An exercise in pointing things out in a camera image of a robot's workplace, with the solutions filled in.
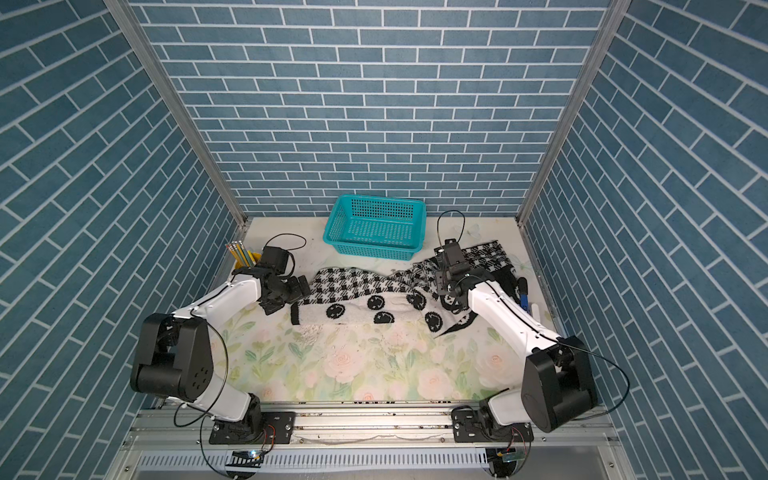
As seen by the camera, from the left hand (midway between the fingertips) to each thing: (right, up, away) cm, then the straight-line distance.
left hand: (305, 296), depth 92 cm
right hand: (+47, +6, -4) cm, 47 cm away
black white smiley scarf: (+22, -1, +4) cm, 22 cm away
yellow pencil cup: (-19, +11, +2) cm, 22 cm away
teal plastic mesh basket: (+20, +23, +28) cm, 42 cm away
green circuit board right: (+57, -34, -22) cm, 70 cm away
